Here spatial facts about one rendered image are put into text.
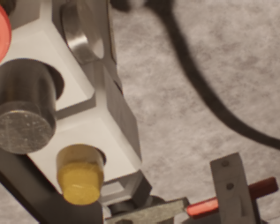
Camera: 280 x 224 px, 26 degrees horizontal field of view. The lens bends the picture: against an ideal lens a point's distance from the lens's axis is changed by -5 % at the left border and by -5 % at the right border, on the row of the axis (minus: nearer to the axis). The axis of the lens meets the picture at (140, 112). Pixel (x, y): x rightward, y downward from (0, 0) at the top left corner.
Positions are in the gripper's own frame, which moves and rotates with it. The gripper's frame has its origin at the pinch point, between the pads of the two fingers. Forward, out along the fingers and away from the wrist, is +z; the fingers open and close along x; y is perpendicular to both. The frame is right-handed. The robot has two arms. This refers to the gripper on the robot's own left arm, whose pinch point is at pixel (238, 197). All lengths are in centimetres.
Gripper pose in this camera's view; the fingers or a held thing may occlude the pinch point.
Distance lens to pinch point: 53.9
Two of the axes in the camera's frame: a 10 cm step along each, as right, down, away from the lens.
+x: 3.6, 6.1, 7.0
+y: -9.3, 3.2, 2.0
